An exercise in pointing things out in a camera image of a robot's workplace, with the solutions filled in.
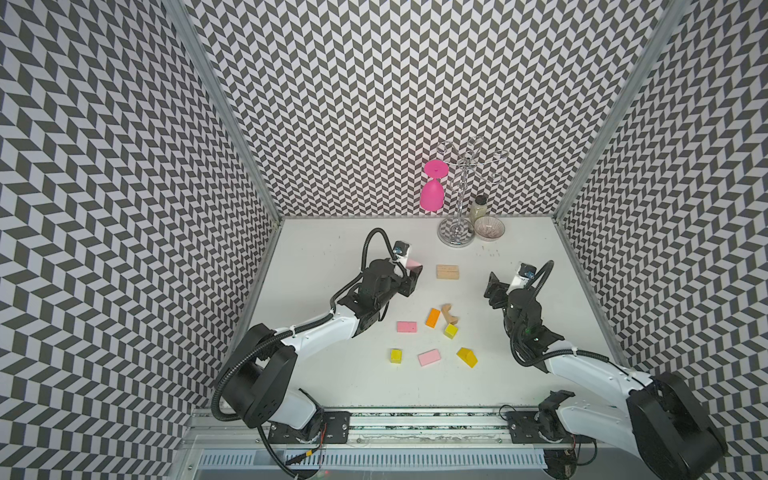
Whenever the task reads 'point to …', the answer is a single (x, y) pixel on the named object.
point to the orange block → (432, 318)
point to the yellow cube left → (396, 356)
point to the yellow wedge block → (468, 356)
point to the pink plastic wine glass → (432, 192)
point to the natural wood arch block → (452, 319)
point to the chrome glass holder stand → (459, 231)
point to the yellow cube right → (450, 331)
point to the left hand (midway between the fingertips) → (412, 264)
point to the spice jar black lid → (479, 209)
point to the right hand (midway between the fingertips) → (501, 283)
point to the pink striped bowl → (489, 228)
